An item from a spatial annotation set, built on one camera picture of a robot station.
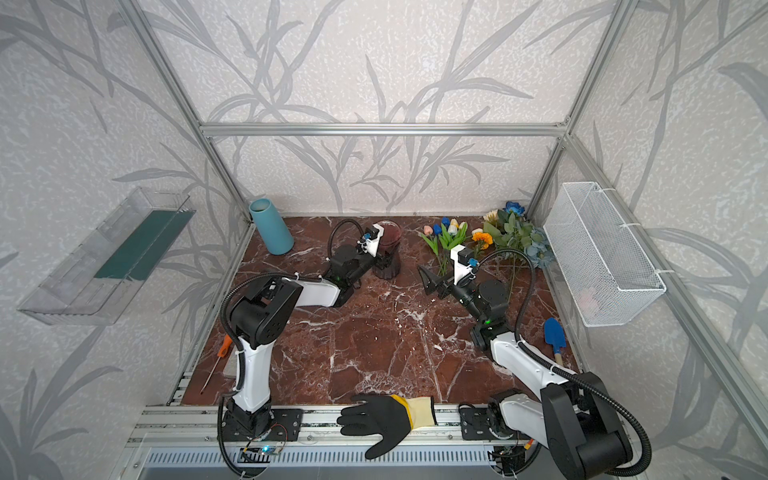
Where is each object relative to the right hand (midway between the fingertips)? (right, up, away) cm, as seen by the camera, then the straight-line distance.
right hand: (434, 250), depth 77 cm
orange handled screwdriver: (-60, -27, +9) cm, 66 cm away
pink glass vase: (-12, 0, +9) cm, 15 cm away
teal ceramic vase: (-52, +6, +23) cm, 57 cm away
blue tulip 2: (+9, +10, +38) cm, 40 cm away
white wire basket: (+35, -5, -17) cm, 39 cm away
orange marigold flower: (+22, +4, +31) cm, 38 cm away
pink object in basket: (+38, -12, -4) cm, 40 cm away
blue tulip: (+6, +2, +33) cm, 34 cm away
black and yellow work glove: (-12, -42, -4) cm, 43 cm away
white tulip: (+10, +7, +34) cm, 36 cm away
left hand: (-11, +6, +15) cm, 19 cm away
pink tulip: (+3, +2, +34) cm, 34 cm away
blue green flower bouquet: (+30, +7, +28) cm, 41 cm away
